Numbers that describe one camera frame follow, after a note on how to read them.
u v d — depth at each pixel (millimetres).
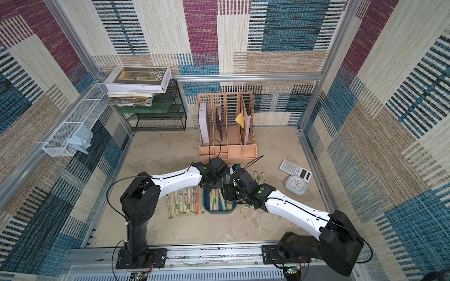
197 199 893
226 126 1053
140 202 491
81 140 665
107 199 497
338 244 407
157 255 734
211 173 685
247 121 866
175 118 1183
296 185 916
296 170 991
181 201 892
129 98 818
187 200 892
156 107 965
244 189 616
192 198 894
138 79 828
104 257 754
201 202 882
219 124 1024
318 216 445
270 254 731
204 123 984
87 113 825
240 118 890
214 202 870
